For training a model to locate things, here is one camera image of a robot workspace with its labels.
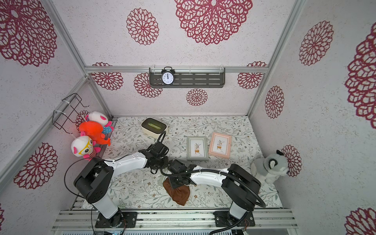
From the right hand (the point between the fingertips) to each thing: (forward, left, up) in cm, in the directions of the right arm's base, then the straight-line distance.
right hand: (170, 183), depth 84 cm
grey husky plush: (+4, -52, +13) cm, 54 cm away
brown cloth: (-6, -6, +1) cm, 9 cm away
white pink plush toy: (+35, +47, +18) cm, 61 cm away
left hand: (+10, +3, -2) cm, 11 cm away
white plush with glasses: (+12, +47, +18) cm, 52 cm away
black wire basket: (+25, +54, +33) cm, 68 cm away
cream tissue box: (+39, +16, +3) cm, 42 cm away
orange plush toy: (+26, +48, +16) cm, 57 cm away
